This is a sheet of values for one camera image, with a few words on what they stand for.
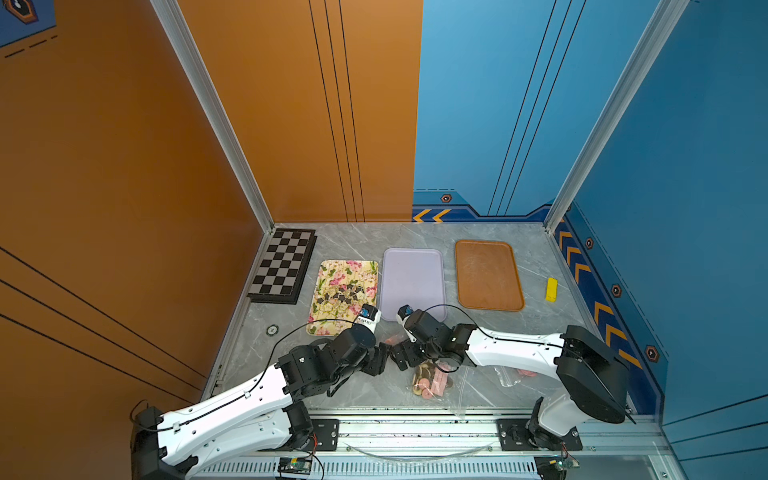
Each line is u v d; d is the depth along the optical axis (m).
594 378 0.43
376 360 0.63
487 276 1.05
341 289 0.99
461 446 0.72
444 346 0.63
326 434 0.74
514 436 0.72
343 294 0.98
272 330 0.92
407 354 0.74
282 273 1.02
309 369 0.51
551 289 1.00
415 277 1.03
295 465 0.72
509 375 0.80
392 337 0.80
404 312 0.76
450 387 0.80
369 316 0.64
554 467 0.71
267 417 0.61
